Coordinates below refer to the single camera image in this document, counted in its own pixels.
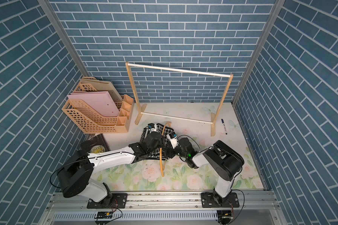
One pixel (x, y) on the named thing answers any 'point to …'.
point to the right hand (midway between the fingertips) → (164, 147)
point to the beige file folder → (104, 86)
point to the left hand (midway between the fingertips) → (168, 138)
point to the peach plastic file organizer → (92, 121)
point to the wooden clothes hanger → (160, 152)
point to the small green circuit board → (105, 214)
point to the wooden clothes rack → (213, 122)
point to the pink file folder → (100, 103)
